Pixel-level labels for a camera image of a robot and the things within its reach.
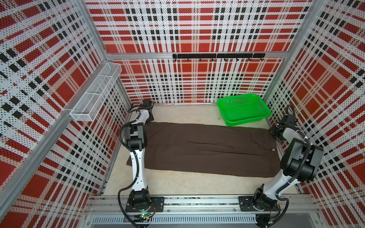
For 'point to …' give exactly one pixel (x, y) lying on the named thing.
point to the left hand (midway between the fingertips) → (147, 119)
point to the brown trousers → (212, 148)
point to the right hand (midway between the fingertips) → (274, 131)
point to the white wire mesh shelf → (87, 107)
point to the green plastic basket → (243, 109)
